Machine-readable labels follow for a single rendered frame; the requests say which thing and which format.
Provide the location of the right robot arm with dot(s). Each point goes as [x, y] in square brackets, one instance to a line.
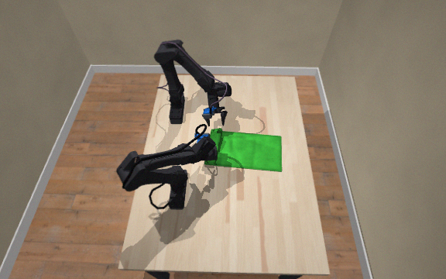
[147, 172]

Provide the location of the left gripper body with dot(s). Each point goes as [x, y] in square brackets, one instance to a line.
[215, 108]

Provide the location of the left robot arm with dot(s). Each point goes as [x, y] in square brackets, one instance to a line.
[165, 55]

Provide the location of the green towel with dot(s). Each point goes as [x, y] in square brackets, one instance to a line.
[247, 150]

